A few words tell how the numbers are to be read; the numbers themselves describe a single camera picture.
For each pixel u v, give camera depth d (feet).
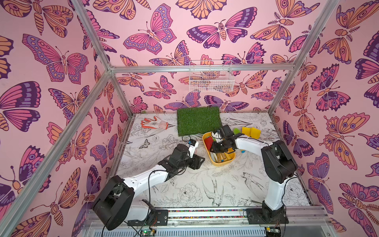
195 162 2.39
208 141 3.19
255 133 3.49
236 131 3.56
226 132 2.58
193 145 2.45
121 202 1.36
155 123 3.70
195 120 3.61
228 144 2.44
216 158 2.99
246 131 3.58
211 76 3.12
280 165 1.67
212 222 2.39
